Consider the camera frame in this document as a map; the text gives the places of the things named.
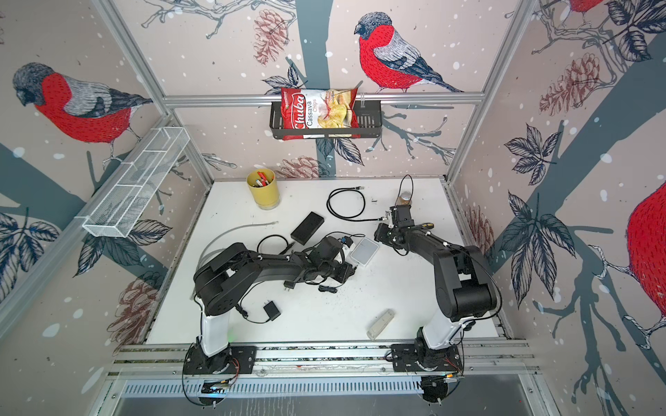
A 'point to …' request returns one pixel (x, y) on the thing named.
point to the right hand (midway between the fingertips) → (378, 237)
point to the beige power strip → (380, 325)
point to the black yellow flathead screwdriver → (427, 225)
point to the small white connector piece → (374, 199)
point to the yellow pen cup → (264, 188)
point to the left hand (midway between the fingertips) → (355, 274)
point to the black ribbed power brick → (307, 228)
